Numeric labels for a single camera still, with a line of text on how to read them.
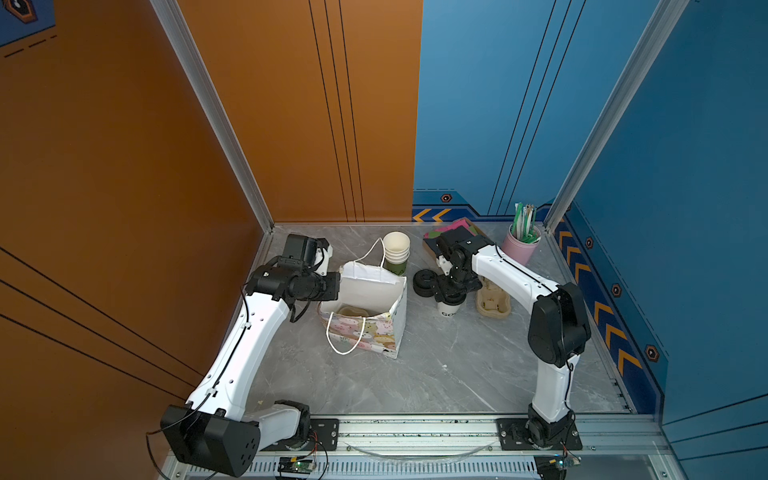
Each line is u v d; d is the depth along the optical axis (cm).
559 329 53
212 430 37
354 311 91
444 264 84
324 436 74
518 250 97
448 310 91
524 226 97
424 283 99
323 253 69
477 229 113
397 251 94
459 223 116
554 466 70
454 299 85
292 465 71
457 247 67
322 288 63
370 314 66
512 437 72
